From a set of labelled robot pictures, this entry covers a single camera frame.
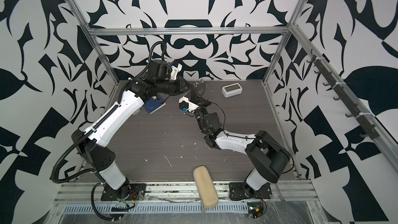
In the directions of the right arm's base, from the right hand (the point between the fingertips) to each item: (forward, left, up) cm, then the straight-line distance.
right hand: (198, 87), depth 71 cm
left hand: (+1, +1, +2) cm, 3 cm away
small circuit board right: (-43, -25, -35) cm, 61 cm away
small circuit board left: (-42, +38, -36) cm, 67 cm away
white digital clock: (+24, -23, -30) cm, 45 cm away
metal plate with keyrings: (+2, -1, -2) cm, 3 cm away
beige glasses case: (-36, -3, -31) cm, 47 cm away
